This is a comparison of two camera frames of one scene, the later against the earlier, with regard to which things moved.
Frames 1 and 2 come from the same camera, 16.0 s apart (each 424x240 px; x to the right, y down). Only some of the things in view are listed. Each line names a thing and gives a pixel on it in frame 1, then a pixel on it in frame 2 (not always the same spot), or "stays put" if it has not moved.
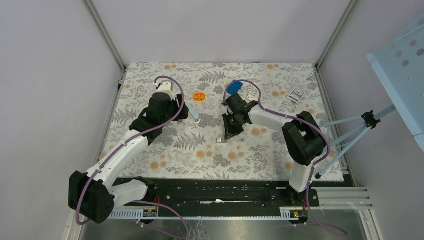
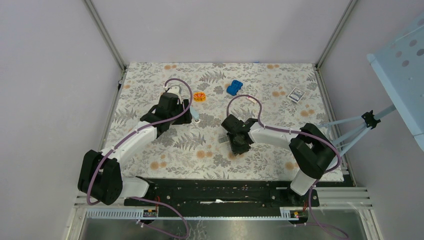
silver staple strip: [221, 140] stays put
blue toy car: [234, 87] stays put
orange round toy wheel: [199, 97] stays put
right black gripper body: [233, 126] → [237, 147]
